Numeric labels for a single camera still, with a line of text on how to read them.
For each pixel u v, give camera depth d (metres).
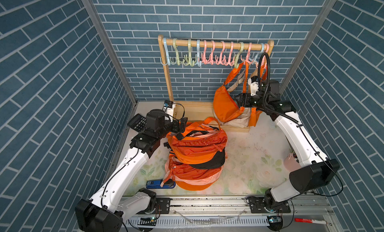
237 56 0.74
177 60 0.76
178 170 0.70
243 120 0.92
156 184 0.77
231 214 0.73
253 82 0.67
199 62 0.74
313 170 0.40
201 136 0.85
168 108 0.61
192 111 1.16
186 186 0.78
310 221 0.69
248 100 0.68
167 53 0.74
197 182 0.73
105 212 0.37
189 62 0.77
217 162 0.77
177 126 0.65
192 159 0.74
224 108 1.02
